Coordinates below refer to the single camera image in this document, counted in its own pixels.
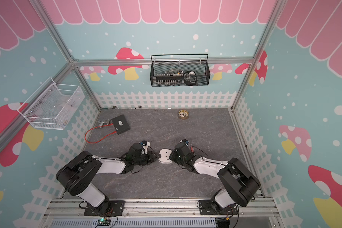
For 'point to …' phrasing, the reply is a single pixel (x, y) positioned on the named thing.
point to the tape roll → (183, 114)
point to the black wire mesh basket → (179, 73)
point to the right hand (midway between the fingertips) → (169, 154)
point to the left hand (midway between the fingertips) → (159, 159)
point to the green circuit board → (104, 222)
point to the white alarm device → (165, 156)
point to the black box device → (120, 124)
